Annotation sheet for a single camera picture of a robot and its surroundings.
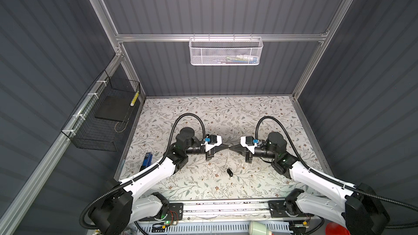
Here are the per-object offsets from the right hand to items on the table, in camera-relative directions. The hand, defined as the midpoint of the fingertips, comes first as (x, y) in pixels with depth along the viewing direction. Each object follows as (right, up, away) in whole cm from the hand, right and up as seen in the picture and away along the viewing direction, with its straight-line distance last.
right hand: (232, 148), depth 71 cm
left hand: (-2, +2, -1) cm, 3 cm away
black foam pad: (-54, +18, +6) cm, 58 cm away
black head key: (-1, -13, +6) cm, 14 cm away
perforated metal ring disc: (-2, -13, +15) cm, 20 cm away
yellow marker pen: (-49, +23, +11) cm, 55 cm away
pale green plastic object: (+9, -30, -7) cm, 32 cm away
